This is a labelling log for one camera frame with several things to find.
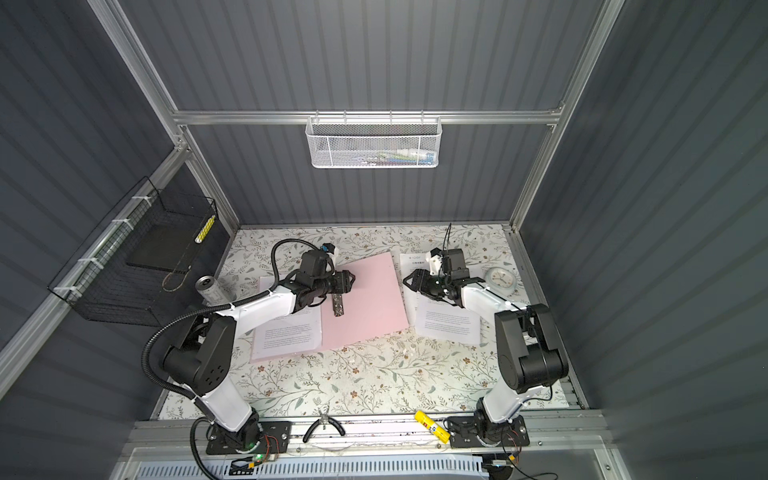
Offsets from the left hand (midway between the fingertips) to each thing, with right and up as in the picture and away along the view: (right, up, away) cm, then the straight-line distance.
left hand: (347, 276), depth 94 cm
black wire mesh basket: (-47, +5, -21) cm, 52 cm away
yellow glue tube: (+26, -37, -21) cm, 50 cm away
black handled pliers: (-4, -36, -17) cm, 40 cm away
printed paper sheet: (-17, -17, -2) cm, 24 cm away
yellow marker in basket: (-38, +14, -12) cm, 42 cm away
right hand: (+21, -3, -2) cm, 21 cm away
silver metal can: (-39, -4, -7) cm, 40 cm away
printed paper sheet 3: (+21, +4, +15) cm, 26 cm away
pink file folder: (+8, -10, +2) cm, 13 cm away
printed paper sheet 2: (+29, -14, 0) cm, 32 cm away
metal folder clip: (-4, -10, +3) cm, 11 cm away
